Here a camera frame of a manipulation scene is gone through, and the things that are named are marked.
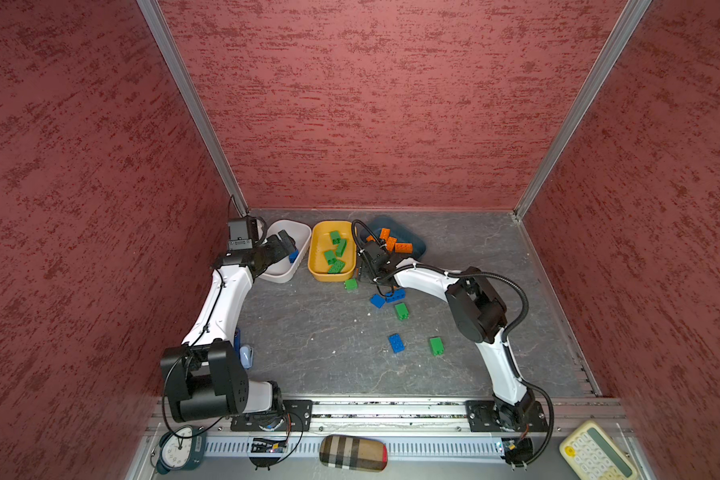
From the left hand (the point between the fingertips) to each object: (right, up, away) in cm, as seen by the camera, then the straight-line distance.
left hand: (284, 253), depth 85 cm
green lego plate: (+13, -6, +18) cm, 23 cm away
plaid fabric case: (+22, -45, -19) cm, 53 cm away
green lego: (+12, +5, +25) cm, 28 cm away
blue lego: (+33, -26, 0) cm, 42 cm away
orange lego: (+31, +6, +28) cm, 43 cm away
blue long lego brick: (+34, -14, +10) cm, 38 cm away
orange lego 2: (+33, +2, +24) cm, 41 cm away
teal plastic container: (+38, +7, +28) cm, 48 cm away
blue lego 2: (-1, -2, +15) cm, 15 cm away
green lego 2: (+11, -3, +18) cm, 22 cm away
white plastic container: (-3, -6, +11) cm, 13 cm away
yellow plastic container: (+6, +2, +25) cm, 26 cm away
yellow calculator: (+78, -46, -17) cm, 92 cm away
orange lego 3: (+38, +1, +21) cm, 43 cm away
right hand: (+24, -9, +14) cm, 30 cm away
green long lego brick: (+14, +1, +21) cm, 26 cm away
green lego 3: (+45, -27, -1) cm, 52 cm away
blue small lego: (+28, -16, +9) cm, 33 cm away
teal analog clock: (-18, -44, -19) cm, 52 cm away
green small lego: (+35, -19, +6) cm, 41 cm away
